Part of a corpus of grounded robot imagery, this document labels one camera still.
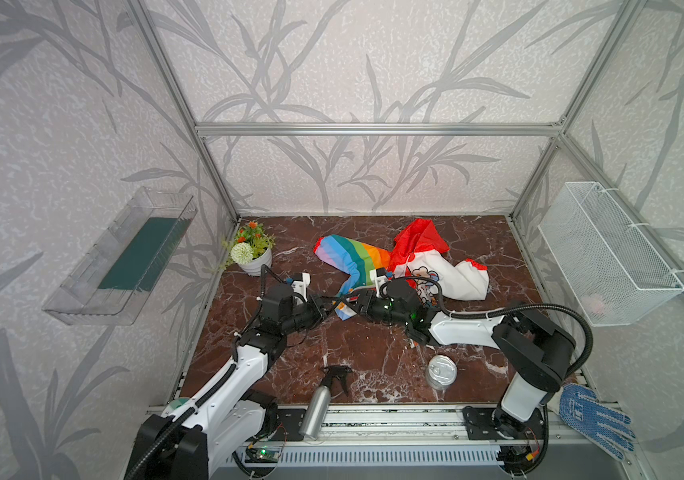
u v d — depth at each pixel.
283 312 0.63
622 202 0.74
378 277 0.81
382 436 0.73
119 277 0.65
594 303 0.72
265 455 0.71
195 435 0.41
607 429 0.72
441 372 0.77
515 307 0.49
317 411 0.73
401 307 0.68
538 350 0.46
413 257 0.99
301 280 0.77
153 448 0.38
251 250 0.88
